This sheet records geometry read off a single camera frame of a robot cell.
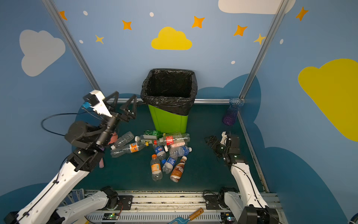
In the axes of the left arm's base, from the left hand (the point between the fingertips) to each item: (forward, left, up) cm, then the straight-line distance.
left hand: (128, 94), depth 52 cm
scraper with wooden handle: (-35, -22, -52) cm, 67 cm away
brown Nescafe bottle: (-11, -19, -48) cm, 53 cm away
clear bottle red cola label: (+7, -14, -42) cm, 45 cm away
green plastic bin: (+18, -11, -39) cm, 44 cm away
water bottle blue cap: (-9, -13, -49) cm, 51 cm away
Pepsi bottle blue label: (+1, -7, -48) cm, 48 cm away
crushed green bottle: (+16, 0, -49) cm, 52 cm away
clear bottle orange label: (-10, -6, -48) cm, 49 cm away
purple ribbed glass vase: (+27, -58, -44) cm, 77 cm away
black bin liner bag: (+43, -13, -31) cm, 55 cm away
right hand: (+3, -38, -38) cm, 54 cm away
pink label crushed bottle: (+7, -18, -48) cm, 52 cm away
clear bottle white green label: (+12, +5, -51) cm, 52 cm away
